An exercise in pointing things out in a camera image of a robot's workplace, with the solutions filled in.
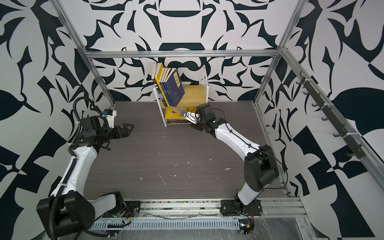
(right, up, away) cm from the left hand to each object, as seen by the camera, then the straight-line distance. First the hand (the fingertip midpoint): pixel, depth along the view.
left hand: (124, 124), depth 80 cm
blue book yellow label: (+23, +17, +2) cm, 29 cm away
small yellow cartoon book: (+24, +6, +21) cm, 33 cm away
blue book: (+21, +17, +1) cm, 28 cm away
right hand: (+38, +6, +6) cm, 39 cm away
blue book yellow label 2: (+26, +21, +7) cm, 34 cm away
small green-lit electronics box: (+61, -47, -9) cm, 78 cm away
